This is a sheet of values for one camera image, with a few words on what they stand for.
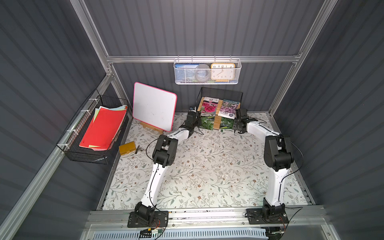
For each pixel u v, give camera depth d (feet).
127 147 3.26
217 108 3.35
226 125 3.63
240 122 2.67
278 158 1.86
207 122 3.68
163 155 2.16
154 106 3.25
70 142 2.00
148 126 3.55
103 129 2.35
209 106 3.35
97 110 2.53
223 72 2.90
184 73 2.77
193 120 2.99
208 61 2.92
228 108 3.31
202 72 2.94
